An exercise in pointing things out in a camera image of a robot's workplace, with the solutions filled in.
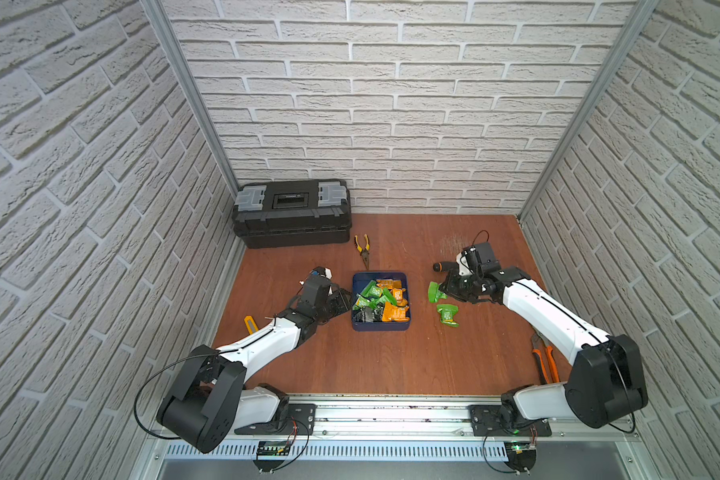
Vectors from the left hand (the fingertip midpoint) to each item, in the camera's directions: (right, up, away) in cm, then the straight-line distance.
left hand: (355, 292), depth 87 cm
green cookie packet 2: (+24, 0, -1) cm, 24 cm away
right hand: (+27, +2, -1) cm, 27 cm away
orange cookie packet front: (+12, -7, +2) cm, 14 cm away
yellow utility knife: (-32, -10, +2) cm, 34 cm away
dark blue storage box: (+13, -3, +7) cm, 15 cm away
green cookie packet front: (+5, -2, +8) cm, 10 cm away
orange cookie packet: (+11, +1, +10) cm, 15 cm away
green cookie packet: (+29, -7, +5) cm, 30 cm away
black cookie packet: (+4, -7, +2) cm, 8 cm away
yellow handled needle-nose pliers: (+3, +12, +19) cm, 23 cm away
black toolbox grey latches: (-22, +25, +11) cm, 35 cm away
